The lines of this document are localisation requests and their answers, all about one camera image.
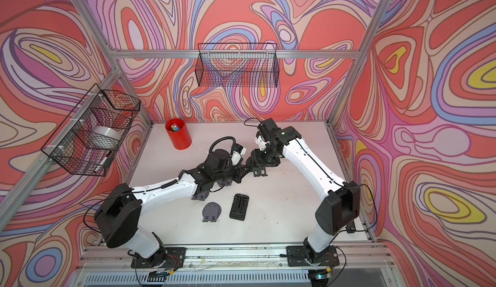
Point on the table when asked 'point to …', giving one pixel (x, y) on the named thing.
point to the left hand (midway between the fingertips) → (252, 169)
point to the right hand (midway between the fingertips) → (259, 170)
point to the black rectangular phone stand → (239, 207)
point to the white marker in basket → (103, 161)
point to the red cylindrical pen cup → (179, 133)
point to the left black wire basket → (91, 138)
